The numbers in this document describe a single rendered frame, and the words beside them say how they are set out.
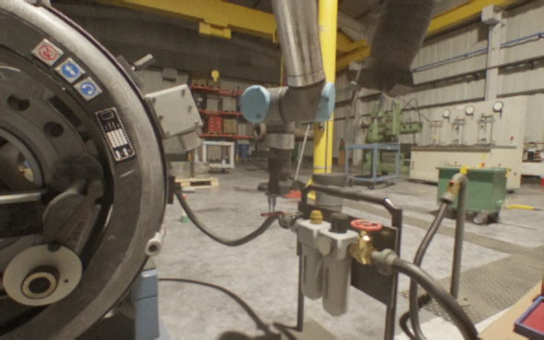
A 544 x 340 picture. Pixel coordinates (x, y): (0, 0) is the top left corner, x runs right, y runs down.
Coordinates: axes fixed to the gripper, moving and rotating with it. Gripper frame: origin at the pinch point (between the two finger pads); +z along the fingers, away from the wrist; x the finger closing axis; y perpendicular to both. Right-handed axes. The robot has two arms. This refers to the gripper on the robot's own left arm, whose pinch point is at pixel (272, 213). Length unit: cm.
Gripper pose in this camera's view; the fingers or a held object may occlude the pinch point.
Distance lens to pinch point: 83.9
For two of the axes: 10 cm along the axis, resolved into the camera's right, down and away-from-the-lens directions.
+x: -5.3, -0.7, 8.4
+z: -0.2, 10.0, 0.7
